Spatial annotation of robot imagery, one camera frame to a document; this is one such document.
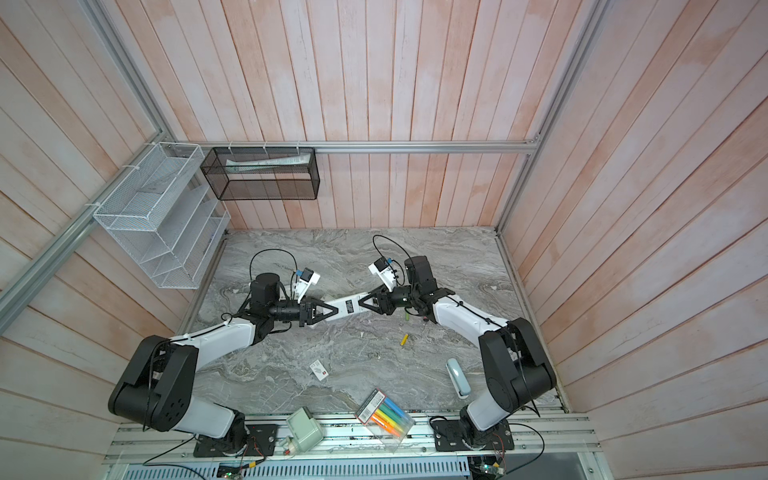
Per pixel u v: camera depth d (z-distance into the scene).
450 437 0.73
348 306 0.80
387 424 0.75
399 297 0.76
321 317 0.78
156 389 0.44
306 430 0.71
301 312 0.73
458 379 0.80
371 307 0.79
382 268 0.76
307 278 0.76
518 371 0.45
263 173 1.04
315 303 0.76
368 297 0.79
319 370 0.84
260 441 0.73
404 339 0.90
